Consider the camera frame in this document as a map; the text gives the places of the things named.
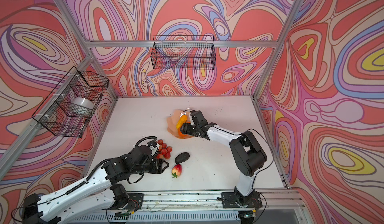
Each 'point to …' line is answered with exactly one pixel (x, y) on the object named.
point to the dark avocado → (182, 157)
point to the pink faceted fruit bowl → (172, 123)
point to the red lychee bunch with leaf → (164, 150)
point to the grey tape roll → (81, 106)
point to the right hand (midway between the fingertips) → (186, 132)
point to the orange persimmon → (180, 133)
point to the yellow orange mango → (182, 120)
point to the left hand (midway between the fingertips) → (167, 165)
